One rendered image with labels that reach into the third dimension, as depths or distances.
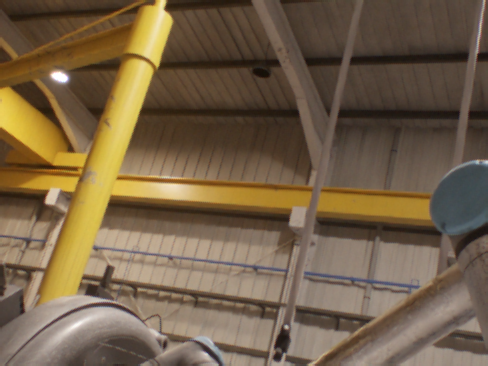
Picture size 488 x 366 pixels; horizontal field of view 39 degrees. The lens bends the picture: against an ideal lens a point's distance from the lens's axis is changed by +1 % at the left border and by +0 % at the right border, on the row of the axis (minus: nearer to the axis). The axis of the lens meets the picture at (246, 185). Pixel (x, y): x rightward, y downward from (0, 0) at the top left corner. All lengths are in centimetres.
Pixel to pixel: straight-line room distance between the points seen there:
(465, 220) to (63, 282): 439
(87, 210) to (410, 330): 429
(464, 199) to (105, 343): 69
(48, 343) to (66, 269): 397
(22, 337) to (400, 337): 61
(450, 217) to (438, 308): 22
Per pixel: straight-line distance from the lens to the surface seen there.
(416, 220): 1231
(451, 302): 112
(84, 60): 666
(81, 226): 523
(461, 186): 98
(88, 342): 125
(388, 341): 117
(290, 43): 1217
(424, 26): 1185
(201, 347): 132
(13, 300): 127
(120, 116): 554
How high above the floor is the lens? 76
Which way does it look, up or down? 21 degrees up
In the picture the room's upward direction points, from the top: 15 degrees clockwise
